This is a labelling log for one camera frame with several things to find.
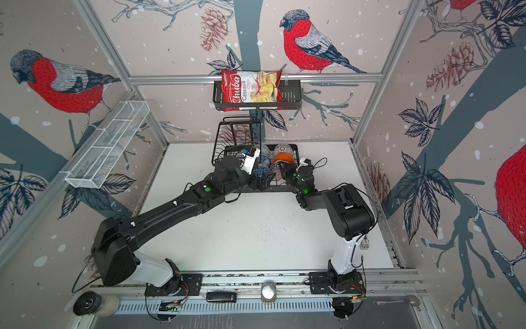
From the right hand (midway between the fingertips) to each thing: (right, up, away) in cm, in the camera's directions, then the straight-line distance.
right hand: (274, 165), depth 92 cm
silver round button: (-2, -41, -26) cm, 49 cm away
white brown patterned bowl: (+5, +8, +19) cm, 21 cm away
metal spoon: (+49, -47, -22) cm, 71 cm away
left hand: (-3, -1, -19) cm, 19 cm away
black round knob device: (-58, -41, -31) cm, 78 cm away
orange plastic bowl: (+5, +4, +13) cm, 15 cm away
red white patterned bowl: (+1, -1, +1) cm, 2 cm away
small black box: (-19, -45, -23) cm, 54 cm away
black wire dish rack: (-21, +16, +13) cm, 29 cm away
